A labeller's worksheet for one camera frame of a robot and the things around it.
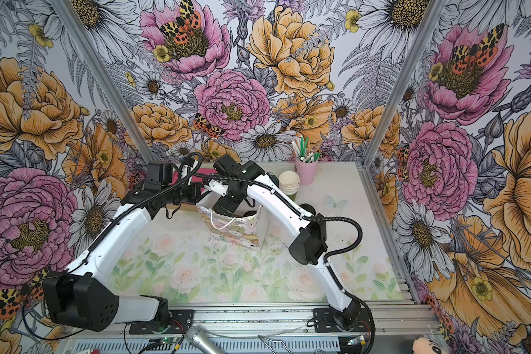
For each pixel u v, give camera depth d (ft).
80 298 1.29
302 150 3.45
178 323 2.39
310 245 1.93
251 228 2.47
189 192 2.29
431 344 2.11
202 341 2.23
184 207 2.32
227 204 2.36
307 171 3.42
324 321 2.43
